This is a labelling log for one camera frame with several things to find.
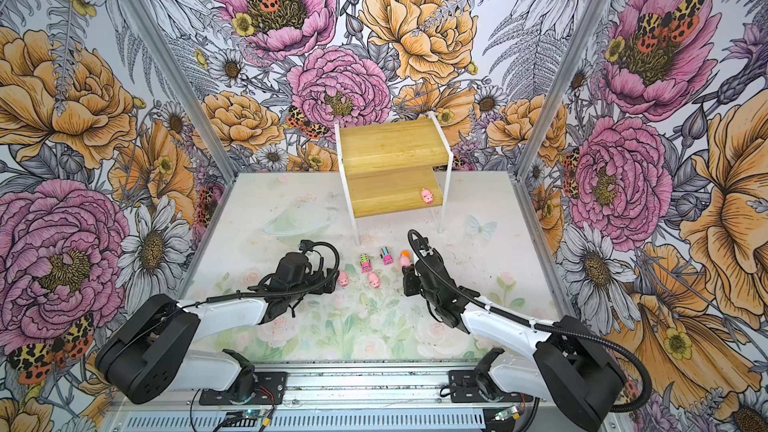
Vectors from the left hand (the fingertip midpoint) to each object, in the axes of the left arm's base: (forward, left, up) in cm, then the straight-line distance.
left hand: (323, 279), depth 92 cm
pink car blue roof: (+7, -19, +1) cm, 20 cm away
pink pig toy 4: (+18, -31, +17) cm, 40 cm away
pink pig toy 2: (-1, -15, 0) cm, 15 cm away
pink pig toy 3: (+1, -24, +8) cm, 25 cm away
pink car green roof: (+5, -12, +1) cm, 13 cm away
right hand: (-2, -25, +6) cm, 26 cm away
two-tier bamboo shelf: (+16, -21, +31) cm, 41 cm away
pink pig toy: (0, -6, +1) cm, 6 cm away
